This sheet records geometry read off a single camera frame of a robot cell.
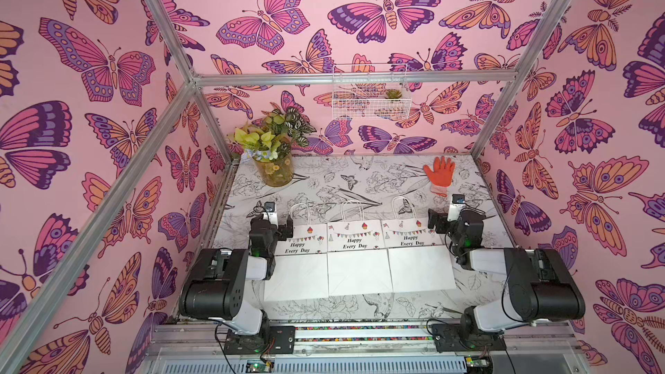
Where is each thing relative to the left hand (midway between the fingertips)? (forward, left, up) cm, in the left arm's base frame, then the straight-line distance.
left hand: (278, 213), depth 94 cm
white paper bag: (-16, -49, -3) cm, 52 cm away
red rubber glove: (+22, -66, -6) cm, 70 cm away
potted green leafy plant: (+19, +2, +19) cm, 27 cm away
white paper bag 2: (-16, -29, -6) cm, 34 cm away
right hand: (+1, -61, +1) cm, 61 cm away
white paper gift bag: (-19, -10, -4) cm, 21 cm away
